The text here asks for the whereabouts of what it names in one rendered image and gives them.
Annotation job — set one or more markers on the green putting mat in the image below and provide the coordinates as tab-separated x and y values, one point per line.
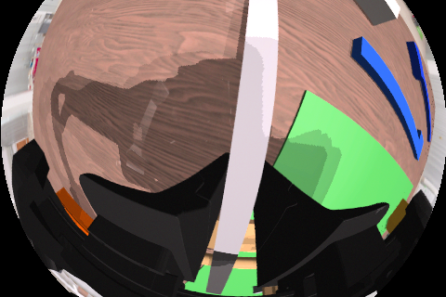
337	163

